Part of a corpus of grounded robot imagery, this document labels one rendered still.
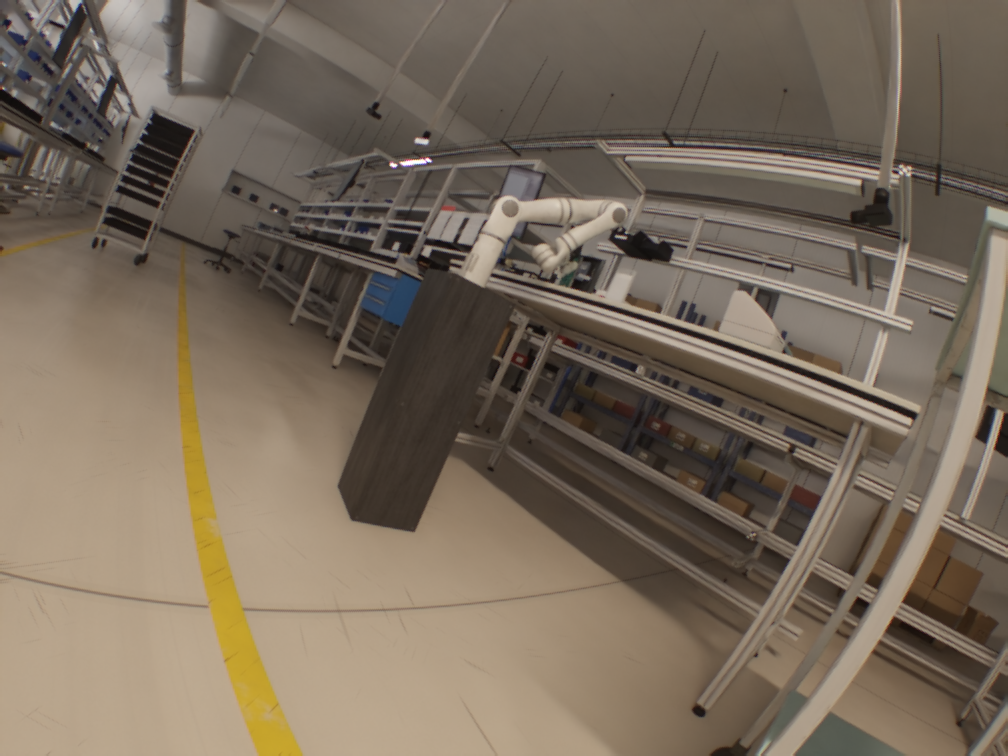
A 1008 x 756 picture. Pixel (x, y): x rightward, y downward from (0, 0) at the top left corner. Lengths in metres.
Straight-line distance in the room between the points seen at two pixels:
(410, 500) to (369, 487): 0.16
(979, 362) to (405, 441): 1.40
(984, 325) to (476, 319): 1.29
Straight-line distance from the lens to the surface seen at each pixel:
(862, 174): 2.07
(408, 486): 1.56
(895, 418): 1.25
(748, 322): 1.37
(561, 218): 1.67
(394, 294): 3.29
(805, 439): 5.15
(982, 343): 0.57
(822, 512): 1.33
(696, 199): 2.74
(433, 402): 1.47
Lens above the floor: 0.70
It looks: 3 degrees down
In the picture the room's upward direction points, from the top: 24 degrees clockwise
